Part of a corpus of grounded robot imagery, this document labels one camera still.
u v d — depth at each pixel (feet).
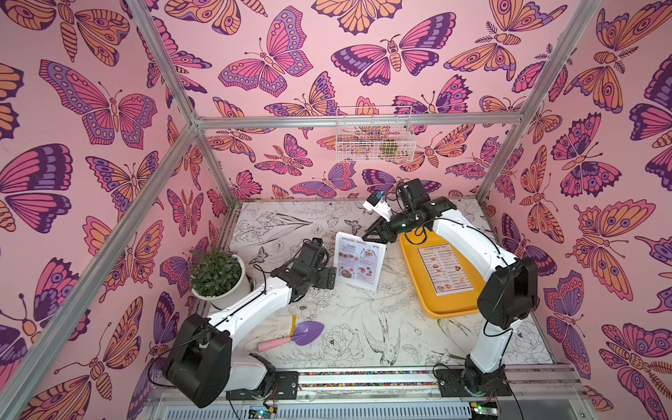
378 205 2.40
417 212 2.08
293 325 2.80
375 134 3.12
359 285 3.03
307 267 2.13
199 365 1.34
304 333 2.74
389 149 3.09
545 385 2.45
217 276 2.55
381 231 2.40
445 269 3.19
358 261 2.83
